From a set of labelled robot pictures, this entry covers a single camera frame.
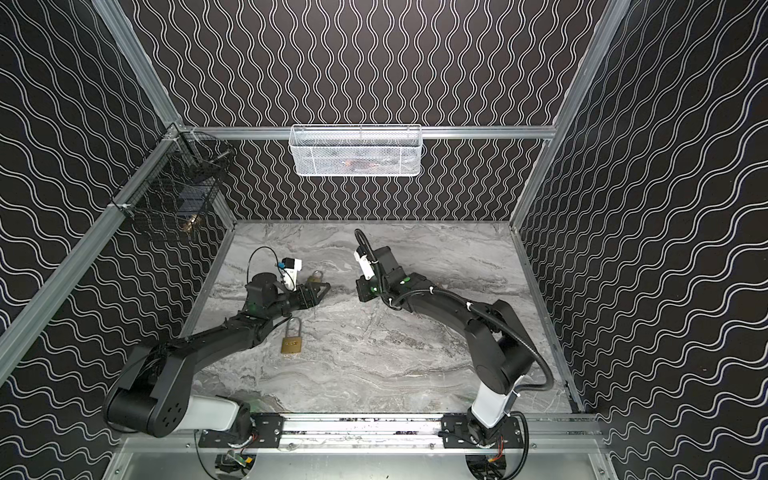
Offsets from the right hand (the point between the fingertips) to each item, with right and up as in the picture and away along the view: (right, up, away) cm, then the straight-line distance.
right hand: (361, 283), depth 89 cm
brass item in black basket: (-45, +18, -7) cm, 49 cm away
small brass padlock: (-18, 0, +14) cm, 23 cm away
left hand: (-7, -1, -4) cm, 8 cm away
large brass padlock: (-20, -18, -1) cm, 27 cm away
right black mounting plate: (+25, -36, -15) cm, 46 cm away
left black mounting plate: (-22, -36, -15) cm, 45 cm away
